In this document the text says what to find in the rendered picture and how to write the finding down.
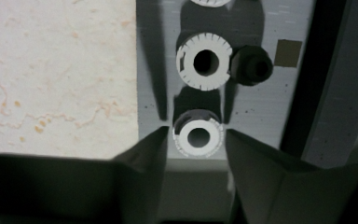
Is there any long black flat bar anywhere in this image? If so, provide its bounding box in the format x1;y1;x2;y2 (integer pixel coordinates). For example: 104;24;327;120
281;0;358;169

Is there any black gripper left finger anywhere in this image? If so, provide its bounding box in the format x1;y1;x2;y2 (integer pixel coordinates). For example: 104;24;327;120
0;126;167;224

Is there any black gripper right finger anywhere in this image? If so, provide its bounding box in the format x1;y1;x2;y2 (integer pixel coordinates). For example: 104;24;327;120
226;129;358;224

